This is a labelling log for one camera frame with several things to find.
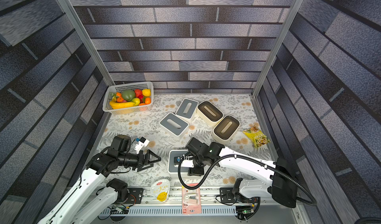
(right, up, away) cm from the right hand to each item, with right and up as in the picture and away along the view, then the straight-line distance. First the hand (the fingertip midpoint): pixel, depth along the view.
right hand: (188, 165), depth 75 cm
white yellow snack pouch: (-13, -8, -7) cm, 17 cm away
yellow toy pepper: (-34, +42, +38) cm, 67 cm away
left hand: (-15, +4, -7) cm, 17 cm away
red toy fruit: (-40, +41, +37) cm, 68 cm away
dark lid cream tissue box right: (+24, +16, +17) cm, 33 cm away
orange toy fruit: (-32, +36, +34) cm, 58 cm away
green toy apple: (-39, +35, +30) cm, 60 cm away
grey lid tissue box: (-8, -1, -4) cm, 9 cm away
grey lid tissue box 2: (-10, +18, +22) cm, 30 cm away
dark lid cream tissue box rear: (+15, +25, +25) cm, 39 cm away
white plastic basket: (-62, +44, +35) cm, 83 cm away
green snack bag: (+43, +12, +14) cm, 47 cm away
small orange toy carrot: (-54, +37, +35) cm, 74 cm away
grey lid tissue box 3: (-2, +29, +31) cm, 43 cm away
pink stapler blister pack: (+1, -15, -4) cm, 16 cm away
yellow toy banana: (-53, +32, +27) cm, 68 cm away
